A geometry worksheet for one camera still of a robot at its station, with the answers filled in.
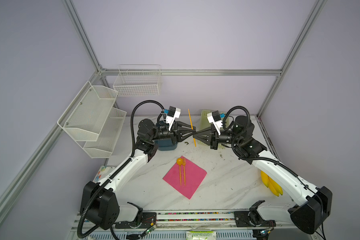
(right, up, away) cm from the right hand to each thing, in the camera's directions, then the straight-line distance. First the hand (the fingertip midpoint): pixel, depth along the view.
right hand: (194, 136), depth 61 cm
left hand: (0, +2, 0) cm, 2 cm away
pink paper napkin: (+2, -25, +28) cm, 38 cm away
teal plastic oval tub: (-17, -8, +40) cm, 44 cm away
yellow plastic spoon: (-7, -18, +34) cm, 39 cm away
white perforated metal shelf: (-54, +8, +17) cm, 57 cm away
